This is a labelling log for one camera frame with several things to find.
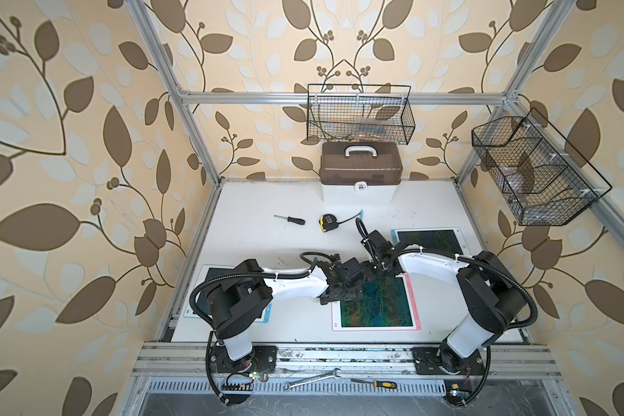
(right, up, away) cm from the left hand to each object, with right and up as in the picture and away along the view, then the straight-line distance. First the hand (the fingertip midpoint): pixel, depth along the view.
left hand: (349, 295), depth 85 cm
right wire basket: (+54, +38, -12) cm, 67 cm away
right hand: (+8, +5, +7) cm, 12 cm away
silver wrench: (-18, -20, -15) cm, 31 cm away
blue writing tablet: (+40, +16, +16) cm, 47 cm away
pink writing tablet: (+13, -3, 0) cm, 13 cm away
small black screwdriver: (-21, +24, +20) cm, 38 cm away
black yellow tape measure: (-6, +23, +17) cm, 29 cm away
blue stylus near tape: (+8, +26, +24) cm, 36 cm away
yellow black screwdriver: (+6, -20, -15) cm, 25 cm away
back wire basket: (+10, +65, +11) cm, 66 cm away
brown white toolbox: (+6, +44, +20) cm, 49 cm away
